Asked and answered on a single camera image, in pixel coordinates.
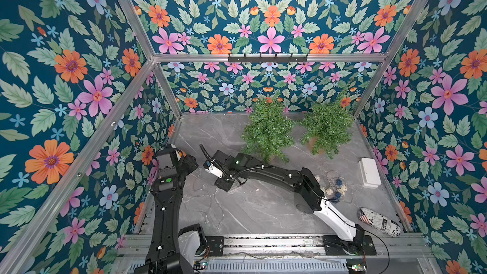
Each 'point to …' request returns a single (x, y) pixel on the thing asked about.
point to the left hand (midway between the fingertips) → (193, 158)
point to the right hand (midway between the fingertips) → (226, 173)
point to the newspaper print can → (374, 219)
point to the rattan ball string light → (334, 192)
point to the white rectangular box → (370, 175)
